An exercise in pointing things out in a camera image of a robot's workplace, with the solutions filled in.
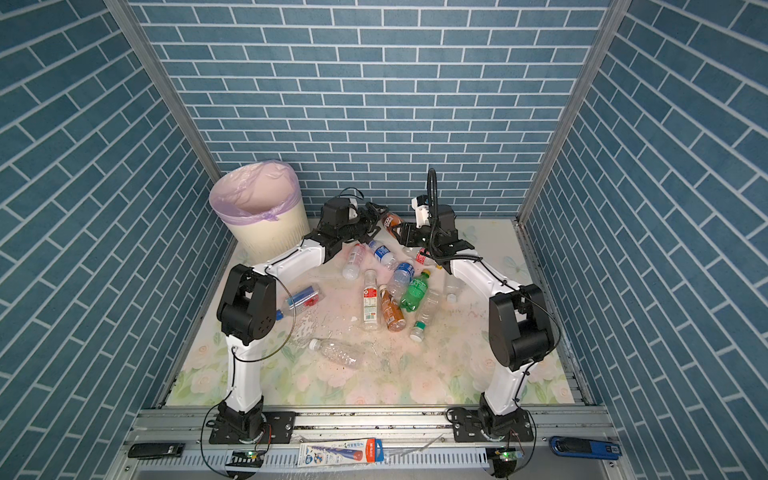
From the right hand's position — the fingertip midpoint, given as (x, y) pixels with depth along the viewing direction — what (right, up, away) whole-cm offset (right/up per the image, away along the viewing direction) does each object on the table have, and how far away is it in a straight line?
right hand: (395, 225), depth 89 cm
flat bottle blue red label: (-30, -23, +2) cm, 38 cm away
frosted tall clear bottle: (+19, -20, +11) cm, 29 cm away
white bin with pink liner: (-37, +4, -6) cm, 38 cm away
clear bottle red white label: (-8, -24, +2) cm, 25 cm away
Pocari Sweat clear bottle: (+2, -17, +12) cm, 21 cm away
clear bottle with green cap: (+10, -27, +6) cm, 30 cm away
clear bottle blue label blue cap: (-5, -9, +15) cm, 18 cm away
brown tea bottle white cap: (-1, -26, 0) cm, 26 cm away
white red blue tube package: (-13, -55, -20) cm, 60 cm away
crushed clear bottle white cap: (-17, -37, -2) cm, 41 cm away
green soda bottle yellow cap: (+6, -20, +5) cm, 22 cm away
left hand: (-3, +3, +3) cm, 5 cm away
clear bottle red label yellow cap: (+9, -10, +15) cm, 20 cm away
